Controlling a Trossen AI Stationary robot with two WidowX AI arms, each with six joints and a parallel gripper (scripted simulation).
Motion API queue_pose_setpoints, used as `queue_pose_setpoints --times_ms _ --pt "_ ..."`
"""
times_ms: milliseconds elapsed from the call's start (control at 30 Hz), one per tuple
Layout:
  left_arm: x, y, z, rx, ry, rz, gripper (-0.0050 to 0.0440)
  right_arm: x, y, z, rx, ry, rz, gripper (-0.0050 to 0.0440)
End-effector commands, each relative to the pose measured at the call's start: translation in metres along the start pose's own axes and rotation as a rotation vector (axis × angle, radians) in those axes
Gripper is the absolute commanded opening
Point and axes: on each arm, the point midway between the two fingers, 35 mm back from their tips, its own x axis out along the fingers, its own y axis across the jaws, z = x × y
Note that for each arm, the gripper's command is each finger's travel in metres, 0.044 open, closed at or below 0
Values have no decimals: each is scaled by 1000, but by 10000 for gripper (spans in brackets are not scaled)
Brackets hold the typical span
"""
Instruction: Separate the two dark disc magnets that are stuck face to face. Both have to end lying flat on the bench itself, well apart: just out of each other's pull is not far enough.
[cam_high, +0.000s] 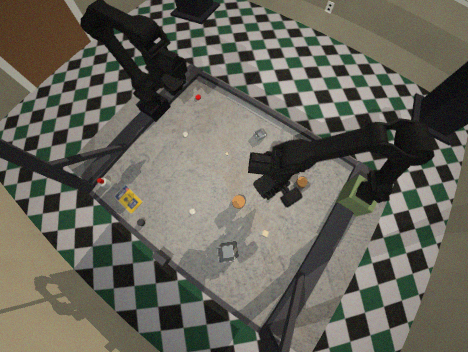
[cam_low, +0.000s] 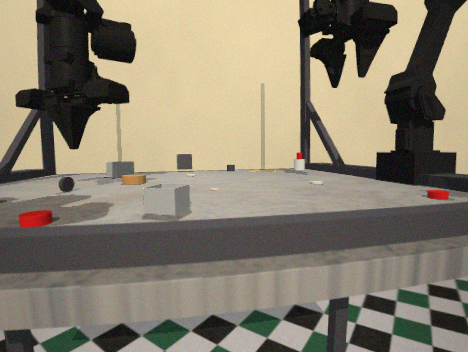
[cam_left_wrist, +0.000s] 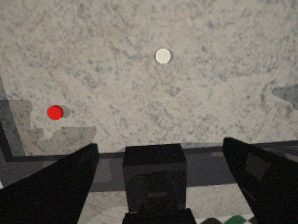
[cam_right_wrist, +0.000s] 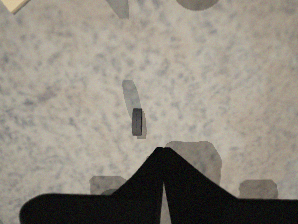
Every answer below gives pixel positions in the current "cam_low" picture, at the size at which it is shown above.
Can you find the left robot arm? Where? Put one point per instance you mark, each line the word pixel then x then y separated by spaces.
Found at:
pixel 410 92

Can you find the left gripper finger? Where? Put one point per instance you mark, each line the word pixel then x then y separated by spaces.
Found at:
pixel 367 41
pixel 334 64

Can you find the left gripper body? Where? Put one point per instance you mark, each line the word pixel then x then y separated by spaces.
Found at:
pixel 377 15

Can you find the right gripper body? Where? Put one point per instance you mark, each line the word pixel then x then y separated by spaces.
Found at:
pixel 70 70

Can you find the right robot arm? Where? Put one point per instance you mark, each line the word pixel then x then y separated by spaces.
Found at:
pixel 112 40

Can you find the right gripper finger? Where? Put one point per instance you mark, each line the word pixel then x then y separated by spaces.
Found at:
pixel 76 116
pixel 55 113

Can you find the orange wooden disc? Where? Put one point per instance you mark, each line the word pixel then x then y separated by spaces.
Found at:
pixel 133 179

